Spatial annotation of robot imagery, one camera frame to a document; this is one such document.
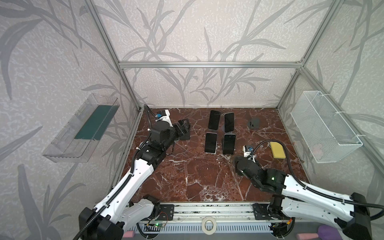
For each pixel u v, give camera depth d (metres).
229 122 0.99
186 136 1.05
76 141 0.65
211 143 0.91
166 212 0.73
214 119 0.99
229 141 1.04
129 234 0.68
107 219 0.38
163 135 0.52
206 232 0.68
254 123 1.06
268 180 0.53
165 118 0.65
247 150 0.67
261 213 0.74
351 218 0.41
